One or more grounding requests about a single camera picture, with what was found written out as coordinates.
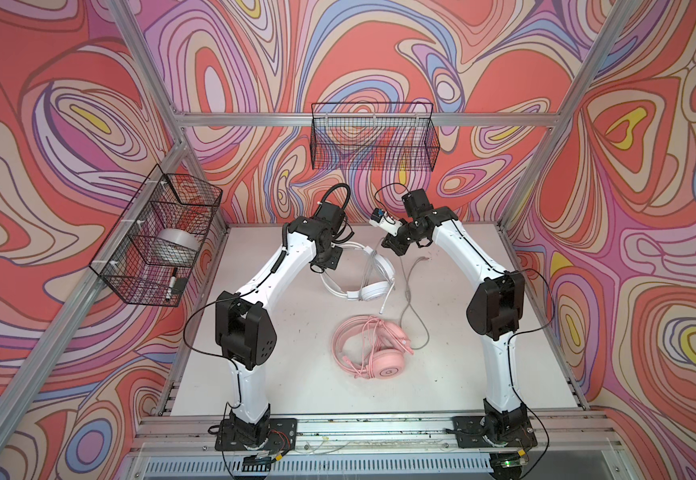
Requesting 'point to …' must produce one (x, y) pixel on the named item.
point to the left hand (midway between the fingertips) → (329, 257)
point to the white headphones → (370, 291)
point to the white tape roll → (176, 246)
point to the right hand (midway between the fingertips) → (390, 246)
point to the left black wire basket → (152, 256)
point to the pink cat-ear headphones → (385, 345)
